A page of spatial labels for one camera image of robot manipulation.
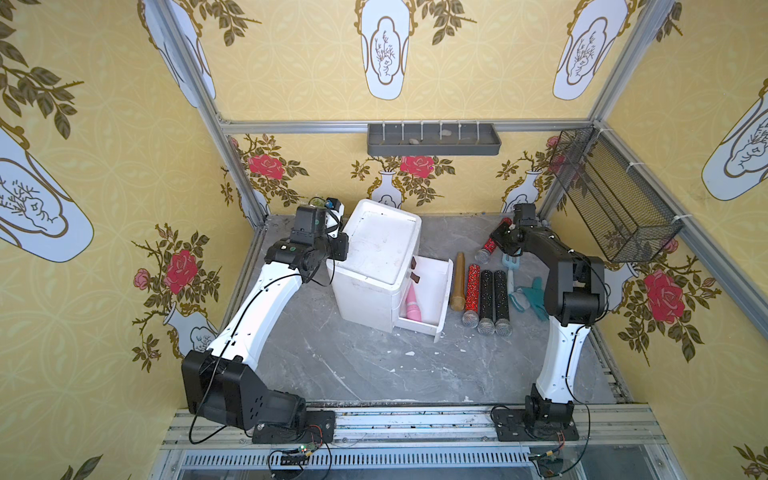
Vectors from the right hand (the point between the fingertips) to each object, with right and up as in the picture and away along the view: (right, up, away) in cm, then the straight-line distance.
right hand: (484, 234), depth 106 cm
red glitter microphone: (0, -4, -6) cm, 7 cm away
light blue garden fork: (+9, -12, -1) cm, 15 cm away
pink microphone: (-26, -24, -16) cm, 39 cm away
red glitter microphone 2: (-9, -25, -16) cm, 31 cm away
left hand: (-46, -3, -24) cm, 52 cm away
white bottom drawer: (-22, -20, -10) cm, 32 cm away
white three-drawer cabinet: (-35, -3, -23) cm, 42 cm away
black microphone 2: (0, -27, -18) cm, 33 cm away
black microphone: (-5, -27, -18) cm, 33 cm away
